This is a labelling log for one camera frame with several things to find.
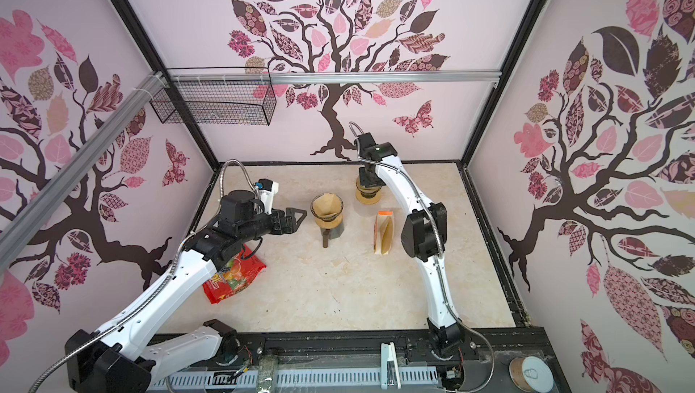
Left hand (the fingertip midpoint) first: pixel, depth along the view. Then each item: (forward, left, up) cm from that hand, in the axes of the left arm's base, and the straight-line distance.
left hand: (296, 217), depth 76 cm
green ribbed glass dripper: (+16, -22, -9) cm, 28 cm away
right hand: (+22, -25, -7) cm, 34 cm away
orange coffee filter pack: (+3, -27, -15) cm, 31 cm away
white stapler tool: (-31, -26, -19) cm, 45 cm away
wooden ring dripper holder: (+5, -8, -13) cm, 16 cm away
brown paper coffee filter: (+11, -8, -9) cm, 16 cm away
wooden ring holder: (+16, -22, -14) cm, 31 cm away
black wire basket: (+44, +32, +11) cm, 56 cm away
